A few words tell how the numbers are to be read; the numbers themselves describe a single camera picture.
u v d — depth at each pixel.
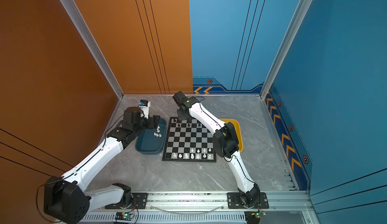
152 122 0.73
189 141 0.93
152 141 0.96
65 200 0.39
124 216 0.71
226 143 0.56
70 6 0.74
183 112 0.68
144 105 0.70
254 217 0.71
